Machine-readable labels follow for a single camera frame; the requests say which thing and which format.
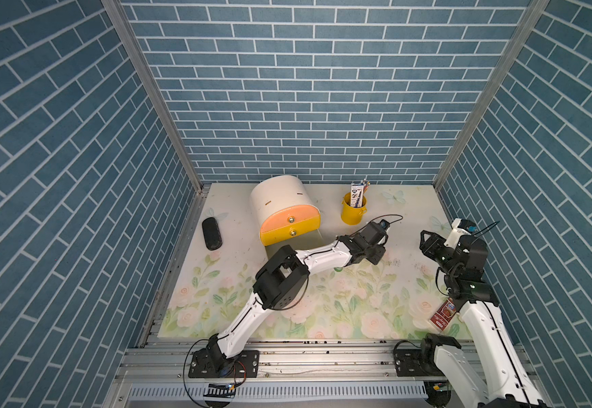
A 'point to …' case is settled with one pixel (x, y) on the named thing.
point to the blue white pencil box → (356, 195)
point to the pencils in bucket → (366, 185)
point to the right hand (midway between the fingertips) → (430, 235)
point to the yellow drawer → (290, 230)
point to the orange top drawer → (287, 215)
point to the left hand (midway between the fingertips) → (385, 250)
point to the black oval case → (212, 234)
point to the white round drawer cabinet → (270, 193)
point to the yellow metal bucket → (350, 215)
